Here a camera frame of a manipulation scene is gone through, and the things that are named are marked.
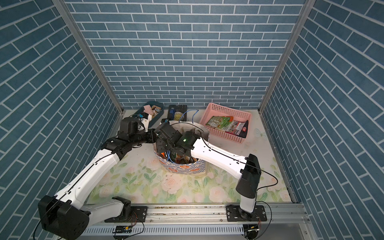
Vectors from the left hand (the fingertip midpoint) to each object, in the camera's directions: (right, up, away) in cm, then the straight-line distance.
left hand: (163, 132), depth 77 cm
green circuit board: (-19, -47, -5) cm, 51 cm away
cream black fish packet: (+46, +1, +25) cm, 52 cm away
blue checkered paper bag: (+13, -13, -13) cm, 23 cm away
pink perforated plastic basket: (+29, +16, +42) cm, 54 cm away
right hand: (-1, -5, -5) cm, 7 cm away
